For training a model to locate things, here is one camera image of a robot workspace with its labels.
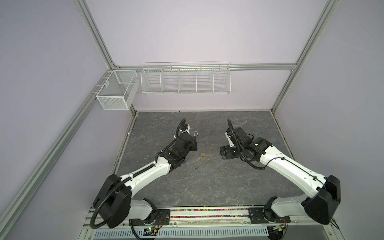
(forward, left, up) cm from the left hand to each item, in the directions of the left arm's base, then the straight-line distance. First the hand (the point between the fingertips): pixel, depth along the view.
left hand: (194, 139), depth 83 cm
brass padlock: (-1, -5, -17) cm, 18 cm away
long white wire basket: (+41, +1, +13) cm, 43 cm away
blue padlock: (-4, +7, -19) cm, 21 cm away
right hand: (-9, -17, -1) cm, 19 cm away
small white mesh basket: (+40, +51, +5) cm, 65 cm away
